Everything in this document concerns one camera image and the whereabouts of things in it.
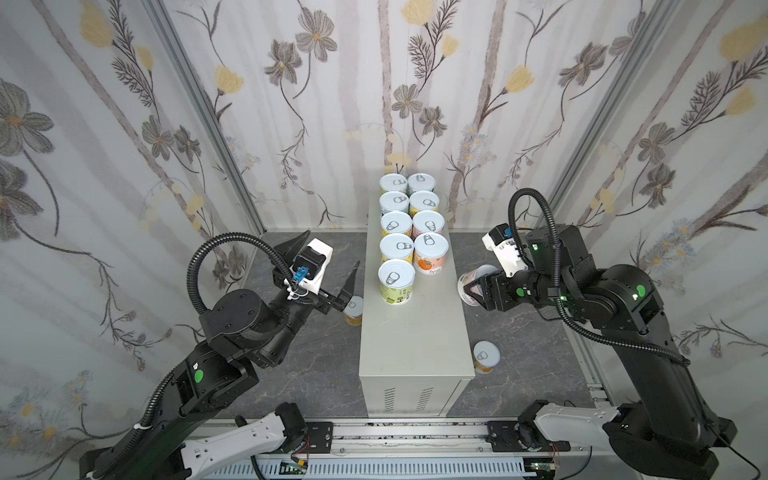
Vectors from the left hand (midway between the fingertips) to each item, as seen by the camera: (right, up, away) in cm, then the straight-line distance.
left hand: (327, 241), depth 49 cm
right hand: (+29, -7, +9) cm, 31 cm away
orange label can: (+38, -30, +33) cm, 58 cm away
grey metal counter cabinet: (+15, -21, +4) cm, 26 cm away
